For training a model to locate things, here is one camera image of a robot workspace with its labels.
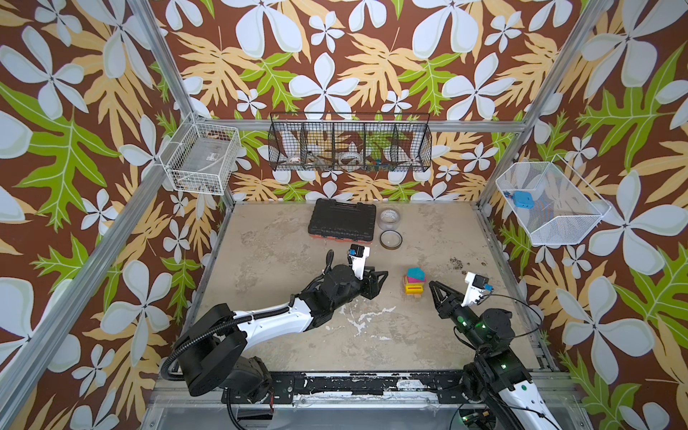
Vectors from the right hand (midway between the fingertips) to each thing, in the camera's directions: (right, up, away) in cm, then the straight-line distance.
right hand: (429, 285), depth 74 cm
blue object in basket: (+35, +26, +13) cm, 45 cm away
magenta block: (-1, -2, +16) cm, 16 cm away
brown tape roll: (-5, +11, +34) cm, 36 cm away
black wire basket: (-38, +48, +24) cm, 66 cm away
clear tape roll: (-4, +20, +41) cm, 46 cm away
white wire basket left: (-71, +39, +12) cm, 82 cm away
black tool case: (-25, +19, +34) cm, 47 cm away
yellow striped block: (0, -4, +16) cm, 17 cm away
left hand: (-13, +4, +3) cm, 14 cm away
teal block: (+3, -1, +26) cm, 26 cm away
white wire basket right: (+41, +24, +8) cm, 48 cm away
